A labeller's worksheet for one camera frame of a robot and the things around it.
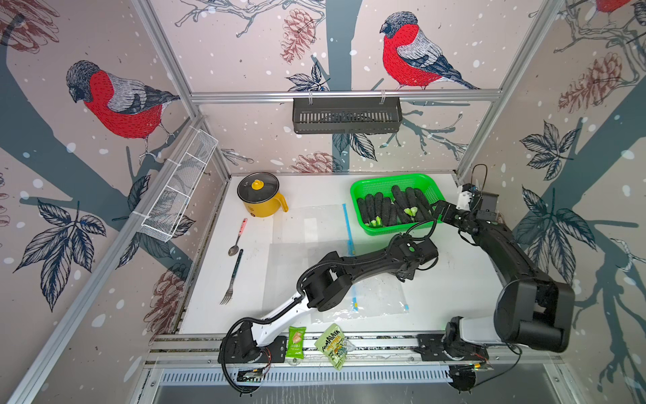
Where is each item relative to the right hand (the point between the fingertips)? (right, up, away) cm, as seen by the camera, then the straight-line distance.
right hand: (443, 206), depth 89 cm
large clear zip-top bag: (-58, -22, +3) cm, 62 cm away
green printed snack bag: (-40, -41, -15) cm, 59 cm away
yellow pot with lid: (-71, +5, +11) cm, 72 cm away
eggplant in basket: (-8, -1, +14) cm, 17 cm away
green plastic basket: (+1, +10, +19) cm, 21 cm away
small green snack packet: (-52, -41, -15) cm, 68 cm away
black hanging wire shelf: (-43, +39, +18) cm, 60 cm away
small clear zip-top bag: (-46, -10, +13) cm, 49 cm away
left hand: (-14, -23, -1) cm, 27 cm away
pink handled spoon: (-78, -17, +6) cm, 80 cm away
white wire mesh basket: (-98, -1, -4) cm, 98 cm away
